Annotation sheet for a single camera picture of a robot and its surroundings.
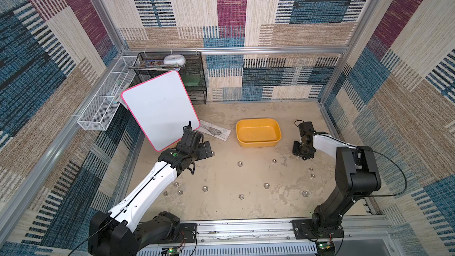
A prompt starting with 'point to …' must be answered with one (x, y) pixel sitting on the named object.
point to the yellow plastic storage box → (258, 132)
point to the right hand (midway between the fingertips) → (297, 151)
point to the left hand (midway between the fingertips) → (201, 148)
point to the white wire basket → (99, 113)
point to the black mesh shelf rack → (189, 64)
